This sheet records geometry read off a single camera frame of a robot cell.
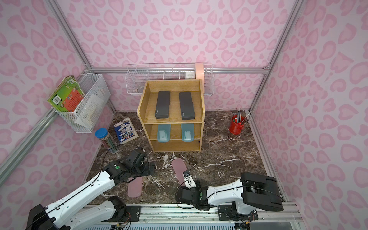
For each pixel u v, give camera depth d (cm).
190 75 92
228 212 73
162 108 78
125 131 104
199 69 81
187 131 84
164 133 84
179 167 88
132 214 73
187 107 78
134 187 82
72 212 43
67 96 72
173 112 76
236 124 101
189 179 70
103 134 82
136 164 61
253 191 48
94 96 88
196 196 61
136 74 93
